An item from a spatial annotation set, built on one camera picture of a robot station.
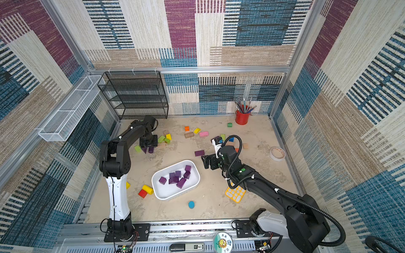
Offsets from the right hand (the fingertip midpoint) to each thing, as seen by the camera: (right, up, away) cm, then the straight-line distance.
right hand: (211, 156), depth 84 cm
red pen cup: (+23, +22, +31) cm, 45 cm away
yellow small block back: (-9, +14, +28) cm, 32 cm away
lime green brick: (-33, +8, +21) cm, 40 cm away
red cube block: (-36, -20, +1) cm, 41 cm away
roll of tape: (+42, -1, +15) cm, 44 cm away
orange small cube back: (-16, +15, +29) cm, 36 cm away
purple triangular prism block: (-42, +2, +17) cm, 45 cm away
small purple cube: (-27, -14, +3) cm, 30 cm away
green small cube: (+15, +18, +32) cm, 39 cm away
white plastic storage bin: (-21, -13, +5) cm, 26 cm away
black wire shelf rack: (-51, +38, +27) cm, 69 cm away
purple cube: (-19, -10, +6) cm, 22 cm away
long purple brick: (-17, -15, +4) cm, 23 cm away
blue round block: (-10, -24, -3) cm, 26 cm away
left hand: (-37, +4, +19) cm, 42 cm away
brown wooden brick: (-14, +11, +25) cm, 31 cm away
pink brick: (-4, +11, +26) cm, 28 cm away
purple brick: (-8, -1, +16) cm, 18 cm away
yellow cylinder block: (-33, -18, 0) cm, 37 cm away
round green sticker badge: (+3, -31, -20) cm, 37 cm away
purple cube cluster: (-13, -8, +8) cm, 17 cm away
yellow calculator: (+12, -20, -1) cm, 23 cm away
